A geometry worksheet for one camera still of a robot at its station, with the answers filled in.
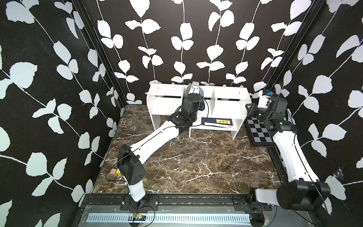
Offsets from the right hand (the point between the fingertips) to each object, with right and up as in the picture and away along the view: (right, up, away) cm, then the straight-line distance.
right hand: (245, 101), depth 76 cm
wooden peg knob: (+1, +11, +9) cm, 14 cm away
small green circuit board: (-57, -59, -6) cm, 83 cm away
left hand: (-28, +6, -3) cm, 29 cm away
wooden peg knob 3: (-20, +12, +9) cm, 25 cm away
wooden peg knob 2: (-9, +11, +9) cm, 17 cm away
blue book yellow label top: (-13, -11, +14) cm, 22 cm away
